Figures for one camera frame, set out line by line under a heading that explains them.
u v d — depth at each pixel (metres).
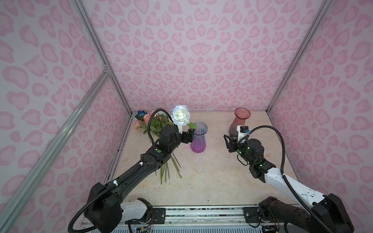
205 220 0.72
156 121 1.06
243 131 0.68
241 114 0.93
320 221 0.38
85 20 0.72
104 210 0.39
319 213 0.39
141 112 1.09
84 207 0.36
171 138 0.58
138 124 1.06
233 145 0.70
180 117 0.58
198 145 1.03
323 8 0.70
